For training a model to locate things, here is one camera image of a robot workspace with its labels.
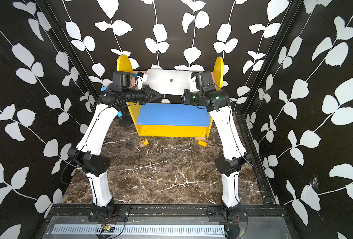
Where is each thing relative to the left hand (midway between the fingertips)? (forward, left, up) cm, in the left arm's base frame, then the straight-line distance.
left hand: (160, 91), depth 71 cm
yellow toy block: (-5, -25, -42) cm, 49 cm away
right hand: (0, -10, -1) cm, 10 cm away
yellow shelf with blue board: (+6, -3, -28) cm, 28 cm away
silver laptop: (+18, -3, -7) cm, 20 cm away
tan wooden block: (0, -24, -42) cm, 49 cm away
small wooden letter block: (-4, +16, -40) cm, 43 cm away
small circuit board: (-50, +28, -43) cm, 72 cm away
